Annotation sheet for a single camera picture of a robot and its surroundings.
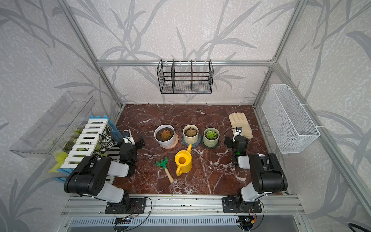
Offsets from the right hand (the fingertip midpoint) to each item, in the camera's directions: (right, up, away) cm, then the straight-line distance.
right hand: (235, 134), depth 95 cm
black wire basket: (-34, +41, +10) cm, 54 cm away
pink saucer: (-40, -4, +3) cm, 40 cm away
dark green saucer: (-20, -8, +1) cm, 21 cm away
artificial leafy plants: (-70, -1, -26) cm, 75 cm away
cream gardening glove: (+8, +10, +16) cm, 20 cm away
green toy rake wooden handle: (-46, -17, -6) cm, 50 cm away
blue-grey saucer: (-27, -7, 0) cm, 28 cm away
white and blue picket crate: (-74, +2, -26) cm, 78 cm away
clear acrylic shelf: (-95, +3, -28) cm, 99 cm away
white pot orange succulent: (-46, +1, -5) cm, 46 cm away
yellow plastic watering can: (-34, -14, -11) cm, 38 cm away
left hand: (-66, +1, -5) cm, 66 cm away
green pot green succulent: (-16, -1, -3) cm, 17 cm away
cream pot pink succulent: (-30, +1, -2) cm, 30 cm away
